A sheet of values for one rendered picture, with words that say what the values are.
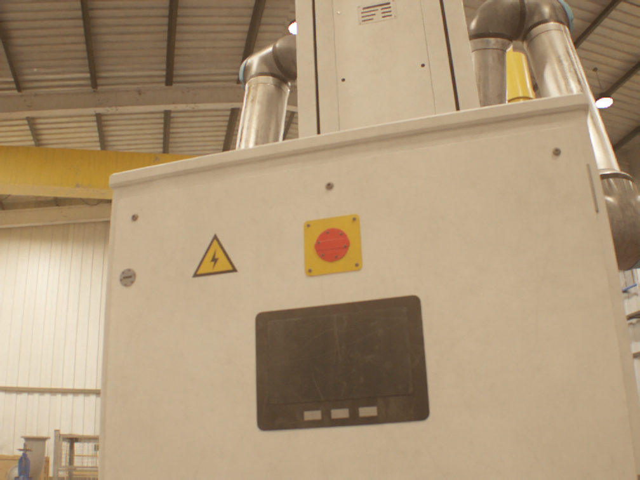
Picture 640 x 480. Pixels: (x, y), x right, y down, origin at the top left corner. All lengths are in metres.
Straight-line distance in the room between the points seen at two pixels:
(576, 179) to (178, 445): 0.48
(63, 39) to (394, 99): 12.06
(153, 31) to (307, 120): 11.81
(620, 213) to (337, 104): 0.58
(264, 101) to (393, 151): 0.98
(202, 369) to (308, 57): 0.79
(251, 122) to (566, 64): 0.75
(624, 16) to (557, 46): 11.56
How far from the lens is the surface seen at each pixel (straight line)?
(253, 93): 1.68
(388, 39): 1.31
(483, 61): 1.60
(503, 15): 1.63
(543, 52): 1.59
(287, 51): 1.69
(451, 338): 0.63
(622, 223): 1.31
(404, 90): 1.24
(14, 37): 13.20
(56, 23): 12.75
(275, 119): 1.64
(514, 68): 6.28
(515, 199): 0.66
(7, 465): 14.35
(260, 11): 12.36
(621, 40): 13.77
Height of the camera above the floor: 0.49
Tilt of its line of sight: 20 degrees up
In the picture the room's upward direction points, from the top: 3 degrees counter-clockwise
